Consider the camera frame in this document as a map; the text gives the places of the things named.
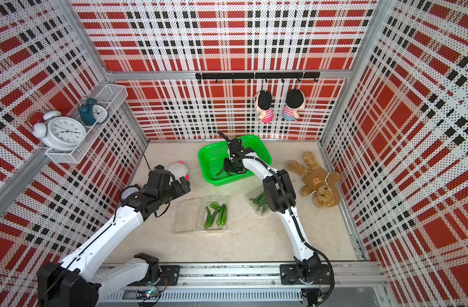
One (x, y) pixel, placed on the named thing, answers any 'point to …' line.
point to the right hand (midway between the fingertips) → (229, 167)
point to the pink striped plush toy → (179, 169)
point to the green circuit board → (152, 294)
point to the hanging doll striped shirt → (295, 100)
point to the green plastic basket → (211, 156)
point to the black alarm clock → (129, 190)
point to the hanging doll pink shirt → (263, 102)
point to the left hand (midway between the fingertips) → (184, 186)
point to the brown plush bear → (318, 183)
